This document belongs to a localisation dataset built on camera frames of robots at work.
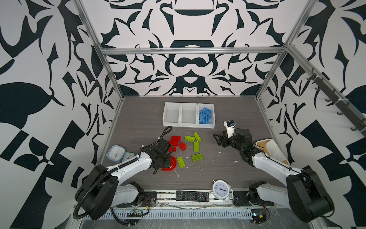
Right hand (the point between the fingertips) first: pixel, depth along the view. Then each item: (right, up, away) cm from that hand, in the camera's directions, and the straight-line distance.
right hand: (219, 132), depth 86 cm
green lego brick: (-17, -5, +8) cm, 20 cm away
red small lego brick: (-22, -10, +6) cm, 25 cm away
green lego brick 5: (-23, -18, +1) cm, 29 cm away
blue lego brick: (-5, +13, +21) cm, 25 cm away
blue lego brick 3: (-5, +9, +16) cm, 19 cm away
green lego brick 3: (-13, -10, +6) cm, 18 cm away
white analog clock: (-2, -29, -10) cm, 31 cm away
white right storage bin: (-1, +6, +16) cm, 18 cm away
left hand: (-30, -17, 0) cm, 35 cm away
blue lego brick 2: (-9, +7, +16) cm, 20 cm away
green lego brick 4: (-13, -15, +1) cm, 20 cm away
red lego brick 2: (-29, -11, +4) cm, 31 cm away
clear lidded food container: (-61, -13, +1) cm, 63 cm away
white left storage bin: (-30, +10, +22) cm, 39 cm away
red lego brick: (-27, -6, +8) cm, 29 cm away
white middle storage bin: (-17, +10, +22) cm, 29 cm away
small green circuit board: (+16, -39, -15) cm, 45 cm away
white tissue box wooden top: (+30, -9, +1) cm, 32 cm away
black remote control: (-17, -31, -12) cm, 37 cm away
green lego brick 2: (-13, -4, +10) cm, 17 cm away
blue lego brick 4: (-6, +6, +14) cm, 16 cm away
